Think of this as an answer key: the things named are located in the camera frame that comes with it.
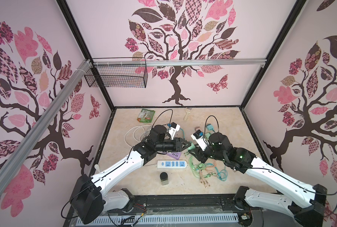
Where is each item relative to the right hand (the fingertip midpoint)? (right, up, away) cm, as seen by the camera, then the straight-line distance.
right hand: (192, 146), depth 71 cm
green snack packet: (-32, +17, +44) cm, 57 cm away
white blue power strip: (-11, -14, +14) cm, 23 cm away
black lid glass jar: (-15, -17, +3) cm, 23 cm away
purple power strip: (-9, -9, +18) cm, 22 cm away
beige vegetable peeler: (+2, +18, +44) cm, 48 cm away
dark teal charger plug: (+19, +8, +33) cm, 39 cm away
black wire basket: (-48, +46, +24) cm, 71 cm away
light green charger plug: (0, 0, -2) cm, 2 cm away
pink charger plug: (+9, +7, +33) cm, 35 cm away
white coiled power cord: (-38, +2, +30) cm, 48 cm away
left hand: (-2, -1, -2) cm, 2 cm away
